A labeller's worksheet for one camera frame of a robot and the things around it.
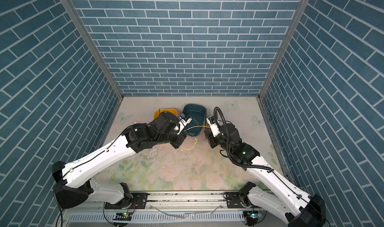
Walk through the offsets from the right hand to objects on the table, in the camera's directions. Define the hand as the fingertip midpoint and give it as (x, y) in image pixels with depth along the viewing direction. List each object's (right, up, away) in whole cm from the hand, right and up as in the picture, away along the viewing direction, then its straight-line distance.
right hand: (206, 128), depth 75 cm
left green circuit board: (-41, -43, -3) cm, 59 cm away
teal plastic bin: (-4, +6, +34) cm, 35 cm away
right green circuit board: (+23, -41, -4) cm, 48 cm away
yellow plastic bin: (-33, +7, +30) cm, 45 cm away
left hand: (-10, -2, -6) cm, 12 cm away
